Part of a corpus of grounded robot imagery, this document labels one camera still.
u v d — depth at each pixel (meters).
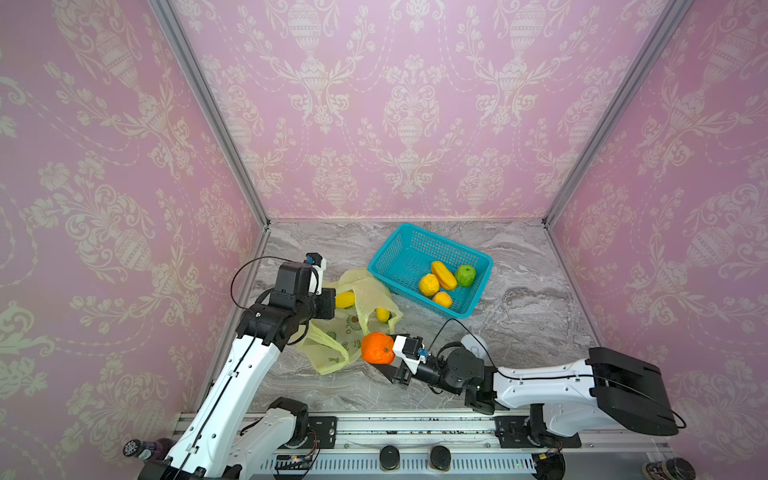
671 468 0.62
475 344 0.97
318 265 0.66
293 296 0.54
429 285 0.95
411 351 0.53
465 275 0.97
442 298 0.93
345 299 0.71
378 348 0.60
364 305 0.70
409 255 1.13
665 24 0.70
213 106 0.87
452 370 0.53
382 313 0.91
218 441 0.39
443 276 0.99
